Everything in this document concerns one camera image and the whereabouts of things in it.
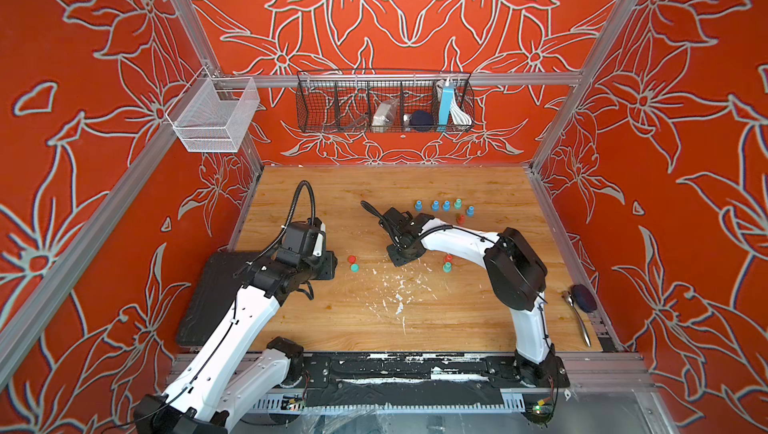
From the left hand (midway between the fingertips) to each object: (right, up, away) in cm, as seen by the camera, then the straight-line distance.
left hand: (331, 258), depth 77 cm
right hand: (+17, -4, +14) cm, 23 cm away
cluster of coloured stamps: (+34, -5, +12) cm, 36 cm away
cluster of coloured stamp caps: (+5, -6, +15) cm, 17 cm away
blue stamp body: (+27, +13, +28) cm, 41 cm away
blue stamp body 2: (+33, +13, +27) cm, 44 cm away
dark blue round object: (+27, +41, +18) cm, 52 cm away
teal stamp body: (+41, +14, +28) cm, 52 cm away
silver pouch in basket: (+14, +41, +14) cm, 46 cm away
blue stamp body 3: (+36, +13, +27) cm, 47 cm away
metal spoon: (+68, -14, +6) cm, 69 cm away
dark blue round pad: (+71, -13, +7) cm, 73 cm away
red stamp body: (+42, +8, +25) cm, 49 cm away
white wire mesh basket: (-41, +42, +16) cm, 61 cm away
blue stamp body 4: (+45, +11, +26) cm, 53 cm away
